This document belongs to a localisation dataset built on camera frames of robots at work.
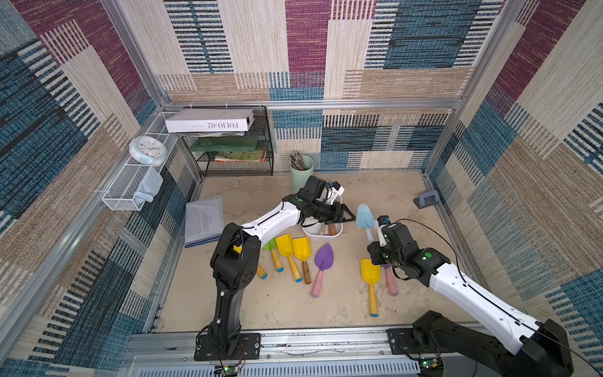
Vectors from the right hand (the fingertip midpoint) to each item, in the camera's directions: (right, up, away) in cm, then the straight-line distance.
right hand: (371, 244), depth 82 cm
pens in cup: (-26, +32, +20) cm, 45 cm away
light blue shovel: (-1, +8, +5) cm, 9 cm away
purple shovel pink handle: (-16, -8, +9) cm, 20 cm away
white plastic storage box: (-20, +3, +16) cm, 26 cm away
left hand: (-7, +9, +2) cm, 12 cm away
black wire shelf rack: (-43, +42, +22) cm, 64 cm away
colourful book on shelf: (-50, +33, +18) cm, 62 cm away
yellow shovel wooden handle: (-24, -5, +12) cm, 27 cm away
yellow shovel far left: (-36, -5, -12) cm, 39 cm away
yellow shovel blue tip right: (+2, -12, +5) cm, 13 cm away
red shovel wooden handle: (-16, +3, +14) cm, 22 cm away
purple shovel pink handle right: (+8, -14, +1) cm, 16 cm away
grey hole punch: (+32, +15, +25) cm, 44 cm away
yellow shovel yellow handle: (-30, -4, +14) cm, 34 cm away
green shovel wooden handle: (-12, +3, +13) cm, 18 cm away
